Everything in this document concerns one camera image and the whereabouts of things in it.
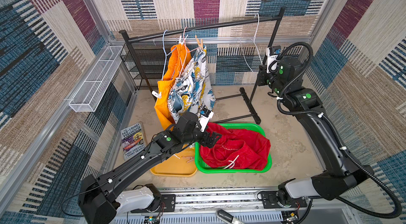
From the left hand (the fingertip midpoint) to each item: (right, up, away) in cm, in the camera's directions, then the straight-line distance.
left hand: (215, 131), depth 72 cm
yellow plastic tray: (-16, -20, +13) cm, 29 cm away
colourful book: (-46, -9, +19) cm, 50 cm away
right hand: (+20, +27, -4) cm, 34 cm away
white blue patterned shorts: (-10, +18, +4) cm, 22 cm away
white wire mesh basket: (-56, +16, -1) cm, 58 cm away
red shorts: (+11, -10, +6) cm, 16 cm away
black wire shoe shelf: (-45, +40, +35) cm, 69 cm away
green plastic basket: (+21, -1, +18) cm, 27 cm away
